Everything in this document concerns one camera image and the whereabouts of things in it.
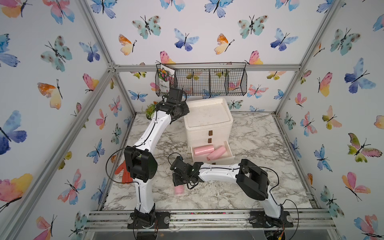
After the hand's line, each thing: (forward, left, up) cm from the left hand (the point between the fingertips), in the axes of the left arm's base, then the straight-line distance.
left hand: (186, 108), depth 87 cm
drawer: (-21, -23, -23) cm, 38 cm away
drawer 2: (-15, -8, -5) cm, 18 cm away
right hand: (-33, +7, -24) cm, 41 cm away
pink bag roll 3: (-39, +4, -24) cm, 45 cm away
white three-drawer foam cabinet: (-9, -12, -3) cm, 15 cm away
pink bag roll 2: (-17, -18, -23) cm, 34 cm away
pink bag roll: (-15, -7, -22) cm, 28 cm away
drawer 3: (-13, -12, -15) cm, 23 cm away
